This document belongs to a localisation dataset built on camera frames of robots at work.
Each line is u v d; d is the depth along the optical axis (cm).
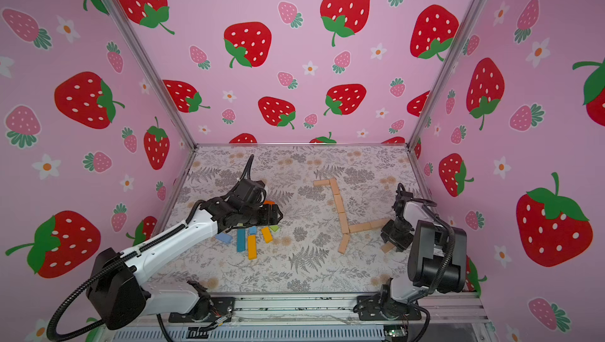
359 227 92
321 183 107
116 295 40
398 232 75
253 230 91
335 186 105
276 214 76
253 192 64
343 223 93
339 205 98
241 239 90
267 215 72
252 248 88
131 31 80
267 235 90
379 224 94
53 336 36
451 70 90
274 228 92
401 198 73
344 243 88
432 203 66
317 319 73
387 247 88
